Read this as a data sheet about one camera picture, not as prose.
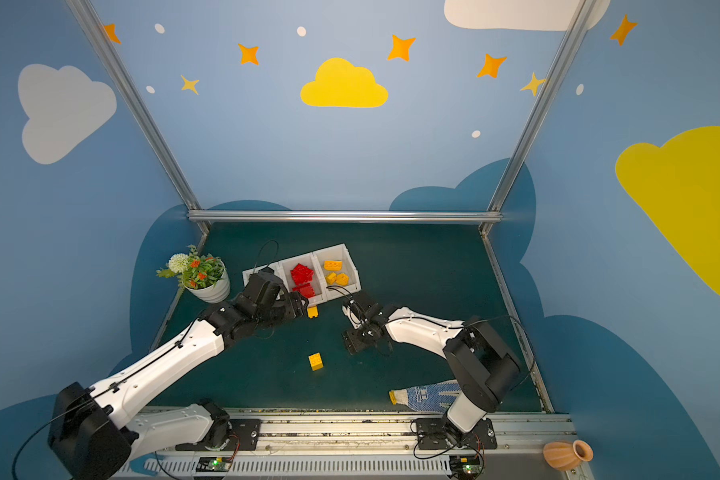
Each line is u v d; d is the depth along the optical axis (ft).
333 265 3.53
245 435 2.46
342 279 3.42
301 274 3.32
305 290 3.30
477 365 1.48
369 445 2.41
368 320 2.30
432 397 2.63
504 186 3.55
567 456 2.09
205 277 2.89
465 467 2.34
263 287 1.95
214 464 2.32
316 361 2.75
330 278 3.35
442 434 2.45
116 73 2.55
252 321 1.92
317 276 3.23
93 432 1.23
